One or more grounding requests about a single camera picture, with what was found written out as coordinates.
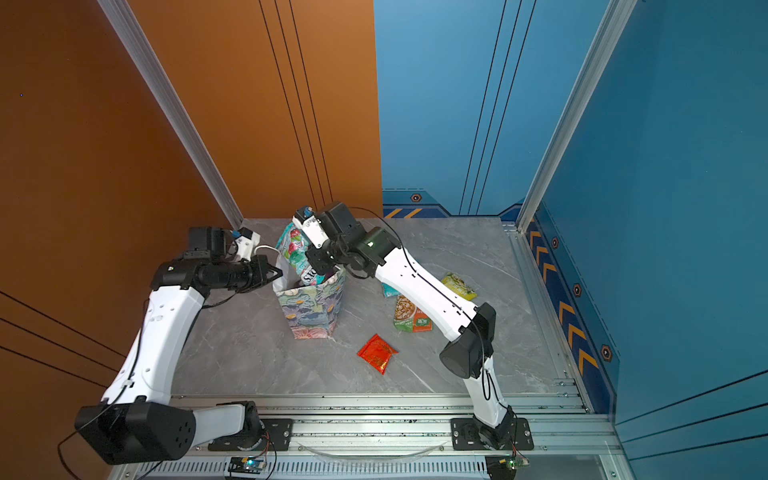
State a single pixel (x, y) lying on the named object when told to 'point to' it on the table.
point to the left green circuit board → (246, 465)
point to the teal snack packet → (389, 291)
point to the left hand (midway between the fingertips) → (282, 269)
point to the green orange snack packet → (409, 318)
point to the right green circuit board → (512, 462)
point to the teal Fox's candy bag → (290, 245)
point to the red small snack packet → (377, 352)
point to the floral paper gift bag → (312, 309)
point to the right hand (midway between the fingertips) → (308, 252)
